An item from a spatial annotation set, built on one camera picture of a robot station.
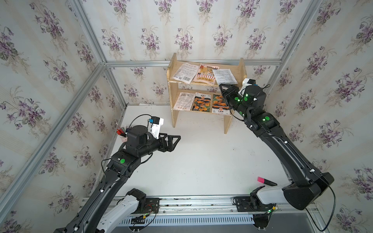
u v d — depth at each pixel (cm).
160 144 57
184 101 93
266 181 80
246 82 59
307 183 39
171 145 58
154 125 58
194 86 112
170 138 57
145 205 73
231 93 57
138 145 49
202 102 93
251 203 70
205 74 76
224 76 75
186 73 77
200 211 73
